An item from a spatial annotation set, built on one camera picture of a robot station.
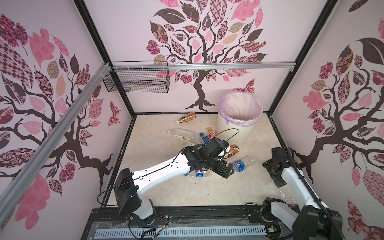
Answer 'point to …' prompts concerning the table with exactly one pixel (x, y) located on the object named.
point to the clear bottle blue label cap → (205, 139)
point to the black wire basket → (139, 77)
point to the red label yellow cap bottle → (211, 133)
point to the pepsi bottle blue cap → (196, 173)
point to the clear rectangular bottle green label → (182, 133)
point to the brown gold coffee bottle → (233, 151)
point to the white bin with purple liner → (238, 111)
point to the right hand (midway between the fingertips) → (271, 170)
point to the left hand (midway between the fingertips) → (224, 170)
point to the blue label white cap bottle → (239, 166)
